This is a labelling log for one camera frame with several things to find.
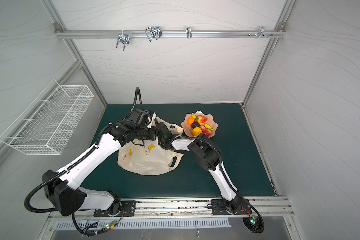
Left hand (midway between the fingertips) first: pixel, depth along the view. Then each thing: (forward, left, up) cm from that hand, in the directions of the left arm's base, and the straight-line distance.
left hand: (161, 131), depth 77 cm
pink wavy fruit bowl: (+22, -30, -19) cm, 42 cm away
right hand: (+1, +15, -12) cm, 19 cm away
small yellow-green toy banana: (+18, -28, -19) cm, 38 cm away
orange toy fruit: (+20, -16, -16) cm, 30 cm away
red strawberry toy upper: (+22, -23, -16) cm, 35 cm away
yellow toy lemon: (+11, -20, -16) cm, 28 cm away
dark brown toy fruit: (+18, -19, -18) cm, 32 cm away
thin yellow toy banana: (+25, -18, -16) cm, 34 cm away
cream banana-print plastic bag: (-11, +5, -9) cm, 14 cm away
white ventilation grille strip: (-38, +3, -23) cm, 44 cm away
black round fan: (-37, -48, -25) cm, 65 cm away
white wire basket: (-5, +52, +9) cm, 53 cm away
